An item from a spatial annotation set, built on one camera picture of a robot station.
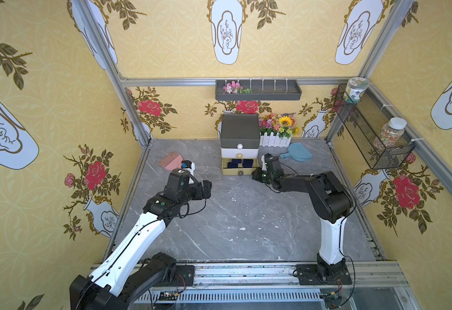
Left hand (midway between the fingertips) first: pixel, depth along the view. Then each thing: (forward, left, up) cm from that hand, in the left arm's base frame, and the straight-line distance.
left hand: (194, 183), depth 79 cm
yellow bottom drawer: (+21, -21, -18) cm, 35 cm away
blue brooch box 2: (+23, -21, -15) cm, 34 cm away
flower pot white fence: (+37, -42, -15) cm, 58 cm away
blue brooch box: (+21, -17, -17) cm, 32 cm away
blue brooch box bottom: (+22, -26, -16) cm, 37 cm away
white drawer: (+25, -15, -10) cm, 31 cm away
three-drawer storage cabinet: (+39, -22, -4) cm, 44 cm away
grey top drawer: (+22, -21, -1) cm, 31 cm away
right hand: (+18, -30, -16) cm, 39 cm away
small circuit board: (-36, +10, -22) cm, 43 cm away
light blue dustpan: (+30, -56, -17) cm, 66 cm away
